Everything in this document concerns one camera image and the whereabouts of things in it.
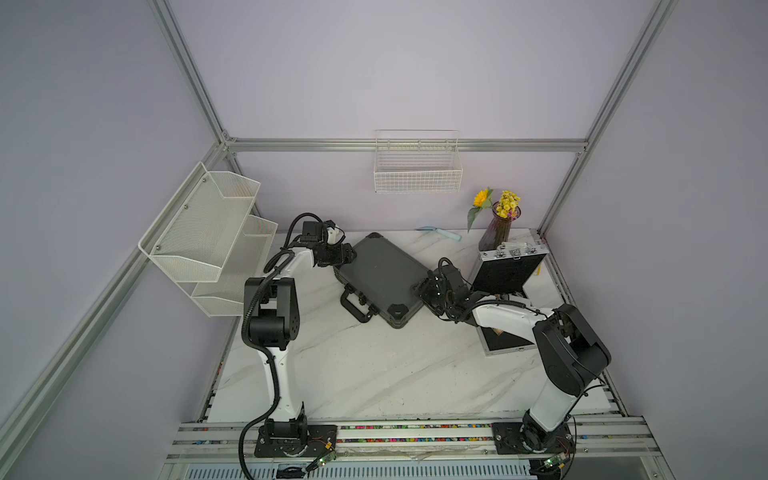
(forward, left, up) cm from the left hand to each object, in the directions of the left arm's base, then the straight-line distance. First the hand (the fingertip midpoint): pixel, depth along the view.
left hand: (349, 262), depth 102 cm
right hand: (-13, -23, -1) cm, 26 cm away
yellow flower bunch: (+10, -53, +16) cm, 56 cm away
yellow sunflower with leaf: (+12, -44, +17) cm, 49 cm away
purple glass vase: (+10, -52, +5) cm, 53 cm away
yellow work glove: (+1, -69, -7) cm, 70 cm away
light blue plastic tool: (+20, -37, -6) cm, 42 cm away
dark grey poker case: (-7, -11, -1) cm, 13 cm away
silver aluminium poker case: (-10, -49, +9) cm, 51 cm away
